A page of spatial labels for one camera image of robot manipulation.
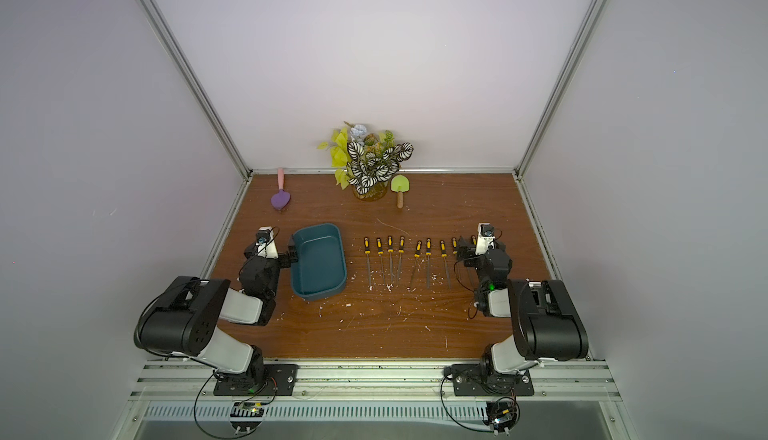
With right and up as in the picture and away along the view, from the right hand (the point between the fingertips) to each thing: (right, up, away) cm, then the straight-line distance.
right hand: (480, 232), depth 90 cm
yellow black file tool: (-28, -7, +7) cm, 30 cm away
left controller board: (-64, -44, -18) cm, 79 cm away
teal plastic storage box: (-50, -12, +2) cm, 52 cm away
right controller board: (-1, -42, -20) cm, 47 cm away
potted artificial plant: (-35, +22, -2) cm, 42 cm away
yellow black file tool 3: (-15, -8, +7) cm, 19 cm away
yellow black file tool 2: (-25, -7, +7) cm, 27 cm away
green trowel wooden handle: (-24, +16, +26) cm, 39 cm away
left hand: (-63, -1, -1) cm, 63 cm away
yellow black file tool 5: (-7, -5, +7) cm, 11 cm away
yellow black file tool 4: (-10, -8, +5) cm, 14 cm away
